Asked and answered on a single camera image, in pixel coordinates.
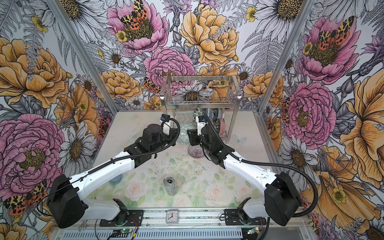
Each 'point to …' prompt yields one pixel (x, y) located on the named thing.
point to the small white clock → (172, 216)
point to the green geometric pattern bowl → (183, 137)
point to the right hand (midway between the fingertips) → (190, 134)
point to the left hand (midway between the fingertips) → (177, 133)
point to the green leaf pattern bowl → (197, 112)
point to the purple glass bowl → (196, 151)
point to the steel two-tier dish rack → (181, 92)
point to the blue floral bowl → (210, 113)
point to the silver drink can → (169, 182)
